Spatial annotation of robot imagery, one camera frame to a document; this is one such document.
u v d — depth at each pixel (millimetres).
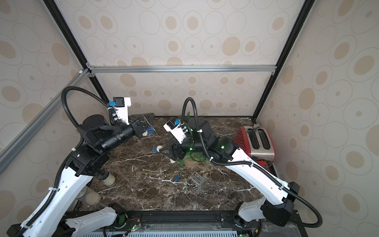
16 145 530
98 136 405
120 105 460
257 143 826
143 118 509
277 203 396
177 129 508
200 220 744
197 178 868
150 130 530
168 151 522
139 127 477
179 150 523
